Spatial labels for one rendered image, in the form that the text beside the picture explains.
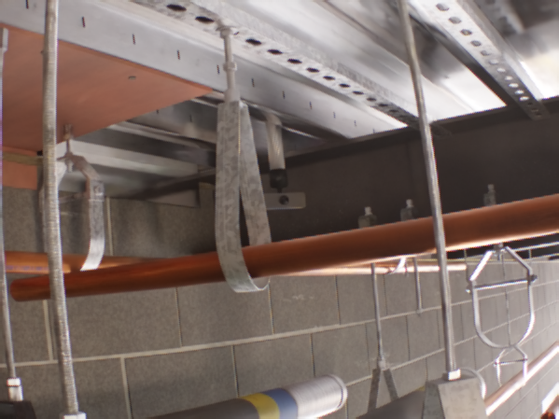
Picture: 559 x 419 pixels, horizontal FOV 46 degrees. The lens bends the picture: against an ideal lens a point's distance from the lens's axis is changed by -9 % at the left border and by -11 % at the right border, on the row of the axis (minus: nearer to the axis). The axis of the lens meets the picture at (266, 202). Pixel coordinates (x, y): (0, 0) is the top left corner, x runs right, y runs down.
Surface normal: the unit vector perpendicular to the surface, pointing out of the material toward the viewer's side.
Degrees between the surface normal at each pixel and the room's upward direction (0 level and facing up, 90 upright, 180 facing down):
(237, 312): 90
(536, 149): 90
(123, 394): 90
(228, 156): 74
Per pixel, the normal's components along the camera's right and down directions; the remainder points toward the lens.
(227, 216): -0.31, -0.39
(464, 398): -0.02, -0.66
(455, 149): -0.53, -0.08
